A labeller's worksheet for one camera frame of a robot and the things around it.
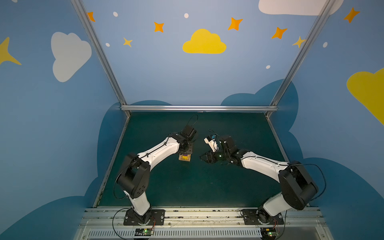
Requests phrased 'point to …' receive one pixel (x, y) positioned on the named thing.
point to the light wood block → (180, 157)
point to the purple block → (185, 154)
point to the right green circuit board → (268, 233)
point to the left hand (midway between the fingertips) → (189, 149)
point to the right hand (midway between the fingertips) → (204, 154)
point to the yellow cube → (183, 157)
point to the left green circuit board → (144, 232)
